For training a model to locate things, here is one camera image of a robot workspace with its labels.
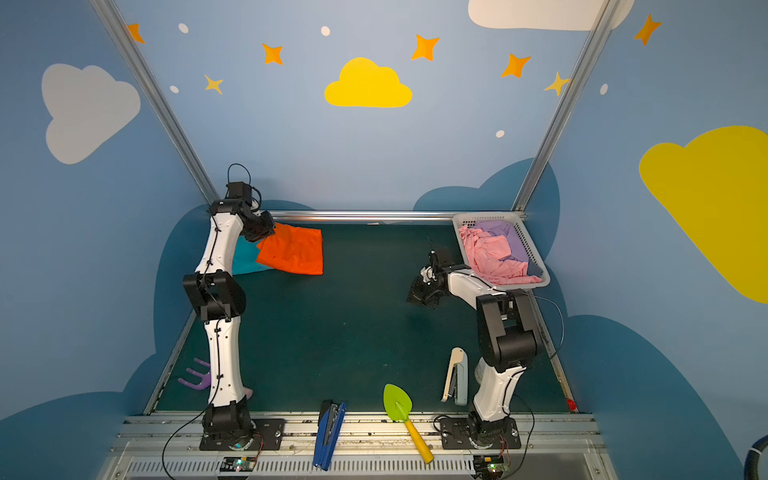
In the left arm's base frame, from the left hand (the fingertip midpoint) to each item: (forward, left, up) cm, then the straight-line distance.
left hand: (276, 228), depth 102 cm
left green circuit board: (-66, -3, -15) cm, 67 cm away
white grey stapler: (-48, -58, -11) cm, 76 cm away
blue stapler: (-57, -25, -12) cm, 63 cm away
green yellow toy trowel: (-53, -43, -12) cm, 69 cm away
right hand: (-21, -46, -9) cm, 52 cm away
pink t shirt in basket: (-4, -74, -7) cm, 75 cm away
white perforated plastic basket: (-11, -89, -4) cm, 90 cm away
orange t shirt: (-1, -4, -9) cm, 10 cm away
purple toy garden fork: (-48, +14, -14) cm, 52 cm away
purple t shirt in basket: (+7, -83, -6) cm, 83 cm away
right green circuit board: (-66, -66, -14) cm, 94 cm away
